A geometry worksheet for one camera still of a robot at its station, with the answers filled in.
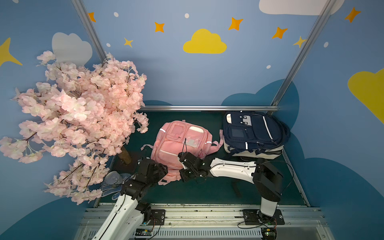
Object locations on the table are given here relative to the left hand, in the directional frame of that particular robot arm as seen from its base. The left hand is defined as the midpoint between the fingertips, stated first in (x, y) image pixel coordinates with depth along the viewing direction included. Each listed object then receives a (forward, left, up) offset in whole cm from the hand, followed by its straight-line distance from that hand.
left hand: (165, 167), depth 81 cm
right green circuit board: (-28, -54, -13) cm, 62 cm away
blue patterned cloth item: (-10, +33, -9) cm, 35 cm away
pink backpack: (+26, -3, -6) cm, 27 cm away
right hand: (-2, -9, -4) cm, 10 cm away
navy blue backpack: (+27, -57, -4) cm, 63 cm away
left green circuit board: (-29, +8, -11) cm, 32 cm away
